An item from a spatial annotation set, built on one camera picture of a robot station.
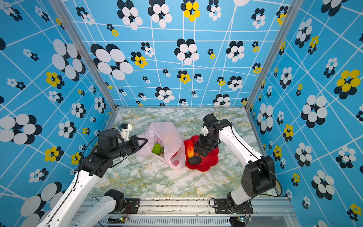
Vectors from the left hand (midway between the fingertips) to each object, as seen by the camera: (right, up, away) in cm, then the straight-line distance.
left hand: (149, 138), depth 69 cm
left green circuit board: (-21, -43, +3) cm, 48 cm away
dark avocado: (+23, -16, +16) cm, 33 cm away
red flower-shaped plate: (+34, -16, +19) cm, 42 cm away
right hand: (+28, -6, +12) cm, 32 cm away
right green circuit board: (+44, -41, +1) cm, 61 cm away
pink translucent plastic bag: (+6, -1, +9) cm, 11 cm away
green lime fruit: (-1, -9, +20) cm, 22 cm away
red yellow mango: (+21, -9, +21) cm, 31 cm away
